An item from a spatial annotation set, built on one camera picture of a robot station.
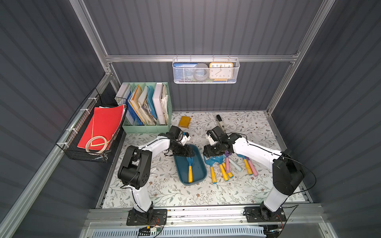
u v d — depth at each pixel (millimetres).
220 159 917
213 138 722
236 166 892
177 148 798
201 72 905
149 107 996
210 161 918
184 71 842
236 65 909
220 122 1088
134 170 491
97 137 694
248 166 888
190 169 867
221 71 874
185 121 1132
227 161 902
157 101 937
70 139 611
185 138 872
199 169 905
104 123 736
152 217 720
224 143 642
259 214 682
